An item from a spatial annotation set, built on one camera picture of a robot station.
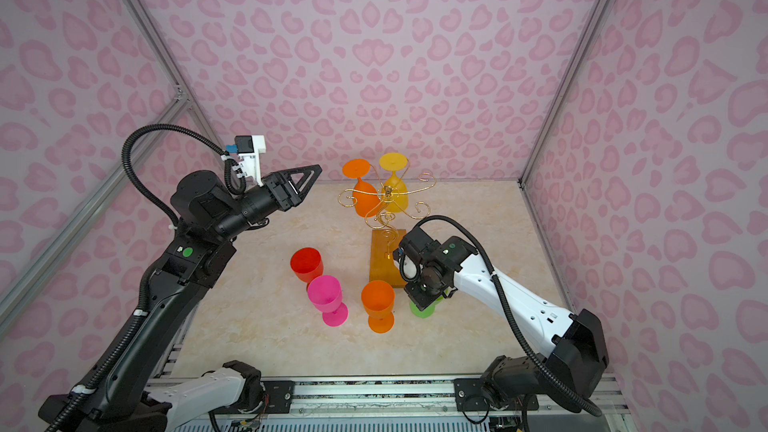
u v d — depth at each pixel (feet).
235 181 1.70
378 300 2.51
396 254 2.34
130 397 1.26
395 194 2.46
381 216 2.69
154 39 2.63
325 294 2.65
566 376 1.24
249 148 1.67
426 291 2.11
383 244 3.24
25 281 1.70
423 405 2.36
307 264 2.67
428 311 2.86
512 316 1.39
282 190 1.67
